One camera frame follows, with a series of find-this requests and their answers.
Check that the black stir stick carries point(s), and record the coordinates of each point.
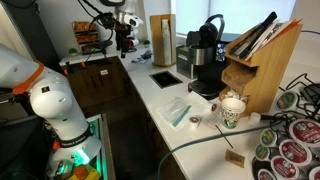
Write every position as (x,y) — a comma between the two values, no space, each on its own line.
(224,136)

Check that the small loose coffee pod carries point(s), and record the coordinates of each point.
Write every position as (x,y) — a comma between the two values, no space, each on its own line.
(214,107)

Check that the large red top coffee pod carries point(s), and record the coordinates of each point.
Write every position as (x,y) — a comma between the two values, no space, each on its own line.
(305,131)

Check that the wooden shelf organizer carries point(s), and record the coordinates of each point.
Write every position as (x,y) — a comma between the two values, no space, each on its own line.
(270,70)

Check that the white flat packets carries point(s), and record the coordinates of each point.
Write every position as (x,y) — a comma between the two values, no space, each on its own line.
(266,36)

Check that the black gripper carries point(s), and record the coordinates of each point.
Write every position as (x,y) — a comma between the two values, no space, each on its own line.
(123,31)

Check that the clear zip bag of stirrers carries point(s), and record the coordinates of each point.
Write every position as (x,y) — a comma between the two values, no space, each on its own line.
(178,111)

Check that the orange flat packet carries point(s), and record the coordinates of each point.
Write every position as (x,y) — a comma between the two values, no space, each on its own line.
(289,26)

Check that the stainless steel bin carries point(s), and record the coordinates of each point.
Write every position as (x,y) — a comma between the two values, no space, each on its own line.
(181,61)

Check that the pile of brown sachets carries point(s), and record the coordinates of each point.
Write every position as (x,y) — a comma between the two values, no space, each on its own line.
(235,78)

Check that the bright window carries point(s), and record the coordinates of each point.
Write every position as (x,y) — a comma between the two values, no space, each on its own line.
(233,13)

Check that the wooden cup dispenser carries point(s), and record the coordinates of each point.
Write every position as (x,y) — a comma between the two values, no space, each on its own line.
(155,40)

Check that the black flat packets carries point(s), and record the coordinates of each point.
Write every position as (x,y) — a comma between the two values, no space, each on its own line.
(253,36)

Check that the steel framed counter opening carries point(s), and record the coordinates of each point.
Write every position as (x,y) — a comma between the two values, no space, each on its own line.
(165,79)

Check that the large green top coffee pod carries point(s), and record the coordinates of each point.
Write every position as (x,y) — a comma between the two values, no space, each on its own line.
(286,100)

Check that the loose brown top coffee pod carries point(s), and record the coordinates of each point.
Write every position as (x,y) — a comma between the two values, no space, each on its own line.
(194,121)

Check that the yellow emergency stop button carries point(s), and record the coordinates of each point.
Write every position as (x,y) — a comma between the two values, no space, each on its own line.
(83,172)

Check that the black coffee machine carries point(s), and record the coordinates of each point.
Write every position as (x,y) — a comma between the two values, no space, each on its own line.
(208,66)

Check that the dark wooden cabinet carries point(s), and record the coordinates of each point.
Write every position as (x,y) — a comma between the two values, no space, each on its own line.
(100,83)

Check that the patterned paper cup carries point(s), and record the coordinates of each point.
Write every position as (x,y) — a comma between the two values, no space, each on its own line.
(232,113)

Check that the pile of creamer cups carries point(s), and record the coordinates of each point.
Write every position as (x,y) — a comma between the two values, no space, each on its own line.
(233,96)

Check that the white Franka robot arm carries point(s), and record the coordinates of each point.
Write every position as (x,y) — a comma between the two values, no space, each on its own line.
(53,96)

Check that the wooden snack rack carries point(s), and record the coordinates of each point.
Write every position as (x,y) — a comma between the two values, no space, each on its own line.
(86,37)

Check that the stack of paper cups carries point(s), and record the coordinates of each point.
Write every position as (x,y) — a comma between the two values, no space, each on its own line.
(166,41)

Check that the white creamer cup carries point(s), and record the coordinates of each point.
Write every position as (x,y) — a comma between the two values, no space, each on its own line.
(255,117)

